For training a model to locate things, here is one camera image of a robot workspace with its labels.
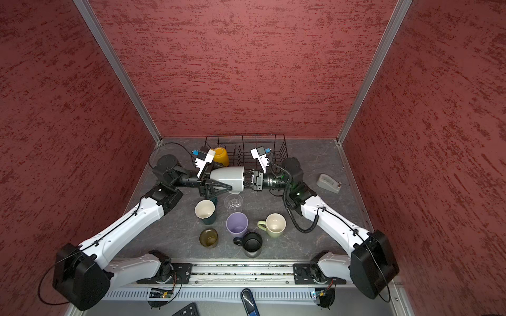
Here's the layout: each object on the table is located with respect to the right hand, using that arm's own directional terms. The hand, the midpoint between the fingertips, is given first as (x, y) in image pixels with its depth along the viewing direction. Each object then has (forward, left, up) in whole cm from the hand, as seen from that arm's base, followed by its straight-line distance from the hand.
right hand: (234, 183), depth 65 cm
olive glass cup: (-9, +14, -30) cm, 34 cm away
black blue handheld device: (-31, -4, -25) cm, 41 cm away
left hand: (-2, 0, +2) cm, 3 cm away
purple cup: (-4, +2, -26) cm, 26 cm away
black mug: (-11, -5, -30) cm, 33 cm away
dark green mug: (+2, +16, -25) cm, 30 cm away
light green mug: (-4, -15, -29) cm, 33 cm away
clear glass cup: (+5, +4, -25) cm, 26 cm away
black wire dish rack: (+40, +3, -26) cm, 48 cm away
